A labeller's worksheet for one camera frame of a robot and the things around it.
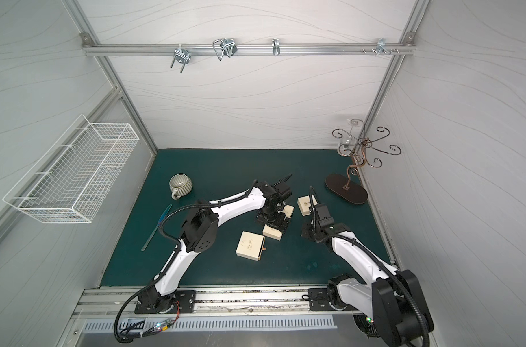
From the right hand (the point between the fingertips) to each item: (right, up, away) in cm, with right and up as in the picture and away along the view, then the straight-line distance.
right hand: (306, 228), depth 88 cm
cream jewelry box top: (0, +8, +8) cm, 12 cm away
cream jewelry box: (-14, -2, 0) cm, 15 cm away
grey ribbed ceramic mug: (-59, +17, +16) cm, 64 cm away
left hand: (-12, -1, 0) cm, 12 cm away
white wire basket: (-80, +20, -20) cm, 85 cm away
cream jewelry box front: (-23, -6, -4) cm, 24 cm away
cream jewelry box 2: (-7, +6, +4) cm, 10 cm away
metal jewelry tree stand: (+26, +35, +10) cm, 45 cm away
